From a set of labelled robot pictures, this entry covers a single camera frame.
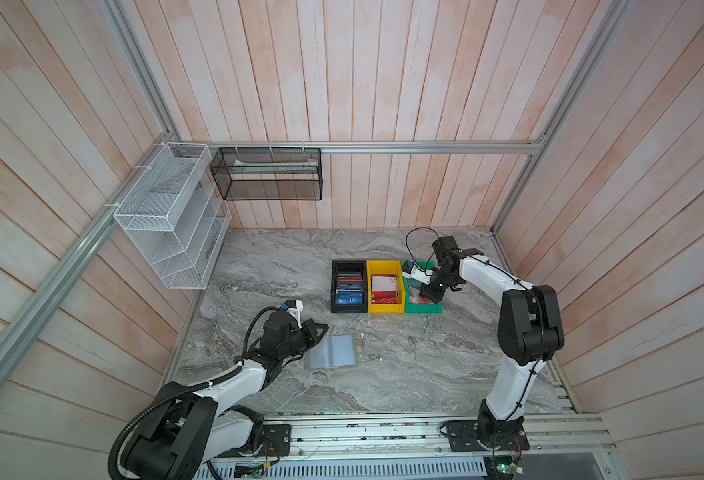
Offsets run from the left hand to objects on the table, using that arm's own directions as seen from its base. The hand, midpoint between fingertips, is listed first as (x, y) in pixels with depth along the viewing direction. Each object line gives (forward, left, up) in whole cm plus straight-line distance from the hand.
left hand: (330, 332), depth 85 cm
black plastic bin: (+18, -5, -6) cm, 20 cm away
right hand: (+16, -31, -3) cm, 35 cm away
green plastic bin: (+13, -27, -6) cm, 31 cm away
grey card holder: (-3, -1, -7) cm, 8 cm away
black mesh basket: (+52, +23, +18) cm, 60 cm away
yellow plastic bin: (+24, -18, -2) cm, 30 cm away
